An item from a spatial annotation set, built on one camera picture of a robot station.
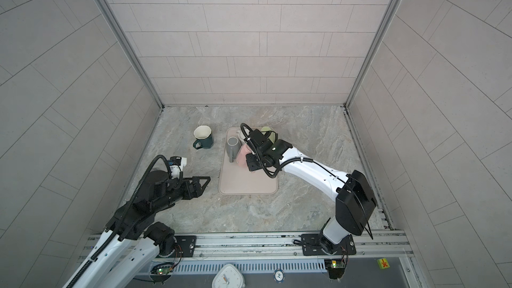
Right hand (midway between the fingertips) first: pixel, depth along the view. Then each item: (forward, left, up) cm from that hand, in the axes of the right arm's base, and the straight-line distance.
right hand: (250, 164), depth 80 cm
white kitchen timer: (-35, +8, -9) cm, 37 cm away
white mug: (+17, +4, -4) cm, 18 cm away
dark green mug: (+20, +23, -4) cm, 30 cm away
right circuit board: (-34, -28, -14) cm, 47 cm away
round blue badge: (-35, -8, -12) cm, 38 cm away
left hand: (-7, +15, +4) cm, 17 cm away
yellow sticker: (-34, -44, -12) cm, 57 cm away
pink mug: (+2, +4, +1) cm, 4 cm away
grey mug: (+11, +8, -3) cm, 14 cm away
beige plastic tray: (-1, +8, -11) cm, 13 cm away
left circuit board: (-32, +29, -8) cm, 44 cm away
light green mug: (+1, -9, +17) cm, 19 cm away
